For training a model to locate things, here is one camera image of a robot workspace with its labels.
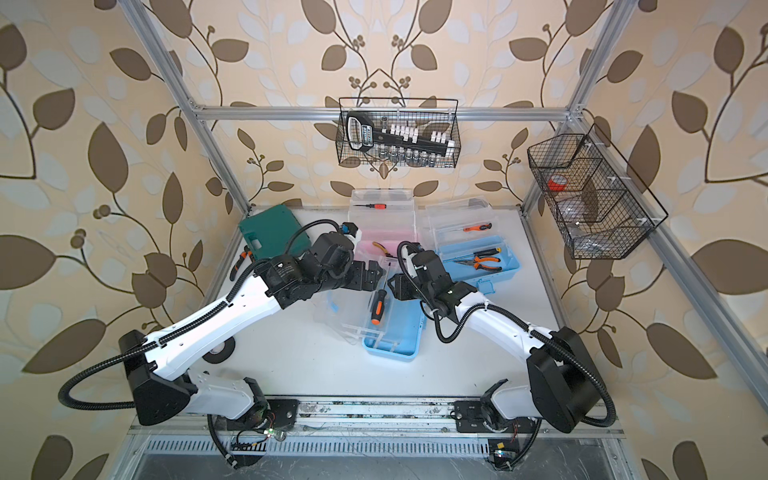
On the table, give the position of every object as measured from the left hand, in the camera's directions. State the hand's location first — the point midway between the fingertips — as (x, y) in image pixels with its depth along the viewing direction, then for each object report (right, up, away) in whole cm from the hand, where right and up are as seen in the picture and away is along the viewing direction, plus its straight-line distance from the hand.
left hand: (365, 266), depth 73 cm
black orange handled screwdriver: (+3, -11, +4) cm, 12 cm away
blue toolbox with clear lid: (+5, -16, +1) cm, 17 cm away
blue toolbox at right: (+35, +8, +39) cm, 53 cm away
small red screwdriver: (-2, +19, +33) cm, 38 cm away
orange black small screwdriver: (+36, +10, +30) cm, 48 cm away
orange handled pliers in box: (+36, -1, +30) cm, 47 cm away
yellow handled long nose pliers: (+3, +3, +35) cm, 35 cm away
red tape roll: (+52, +22, +8) cm, 57 cm away
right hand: (+8, -6, +12) cm, 15 cm away
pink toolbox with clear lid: (+3, +14, +36) cm, 38 cm away
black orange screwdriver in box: (+39, +2, +30) cm, 50 cm away
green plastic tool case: (-40, +8, +37) cm, 55 cm away
